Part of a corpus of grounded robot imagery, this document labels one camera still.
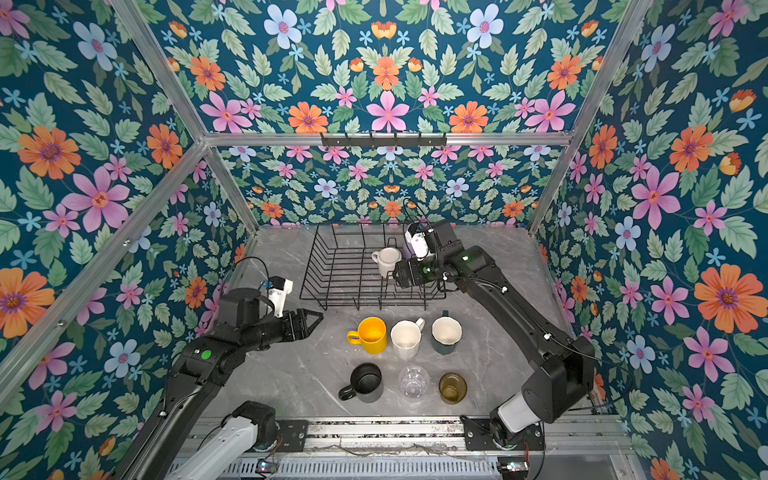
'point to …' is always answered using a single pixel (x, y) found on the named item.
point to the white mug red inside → (386, 258)
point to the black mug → (366, 383)
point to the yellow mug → (372, 334)
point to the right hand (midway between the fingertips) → (409, 267)
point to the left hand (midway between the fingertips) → (317, 312)
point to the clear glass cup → (414, 381)
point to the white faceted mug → (405, 338)
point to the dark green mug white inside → (446, 331)
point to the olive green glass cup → (452, 388)
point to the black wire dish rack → (343, 276)
